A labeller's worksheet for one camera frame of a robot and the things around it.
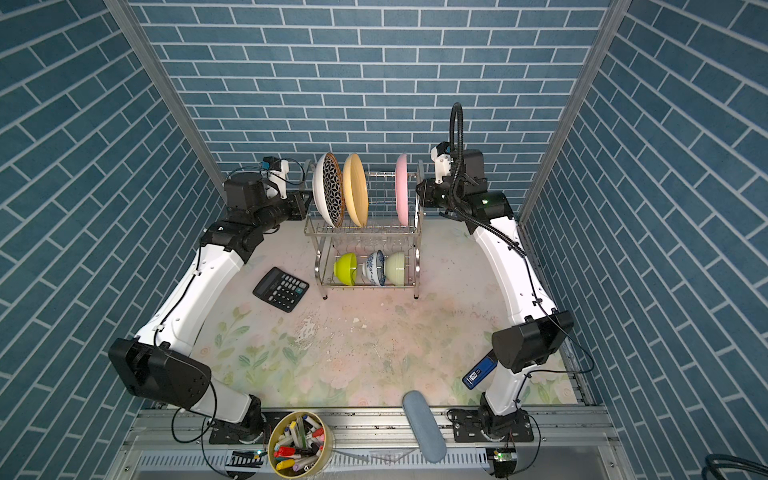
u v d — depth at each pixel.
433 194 0.66
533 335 0.44
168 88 0.83
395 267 0.89
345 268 0.91
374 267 0.89
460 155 0.53
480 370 0.80
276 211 0.63
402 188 0.69
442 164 0.66
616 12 0.71
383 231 0.99
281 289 0.98
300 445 0.64
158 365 0.40
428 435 0.72
